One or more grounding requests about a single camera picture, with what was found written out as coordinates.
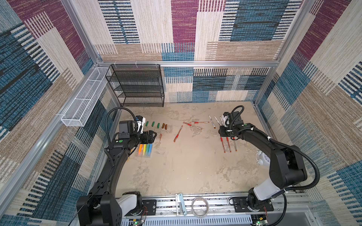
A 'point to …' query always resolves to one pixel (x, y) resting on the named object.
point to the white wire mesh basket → (74, 115)
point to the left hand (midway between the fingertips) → (150, 133)
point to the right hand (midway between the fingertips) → (223, 133)
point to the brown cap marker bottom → (217, 120)
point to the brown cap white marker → (212, 121)
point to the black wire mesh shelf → (137, 84)
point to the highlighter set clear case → (144, 150)
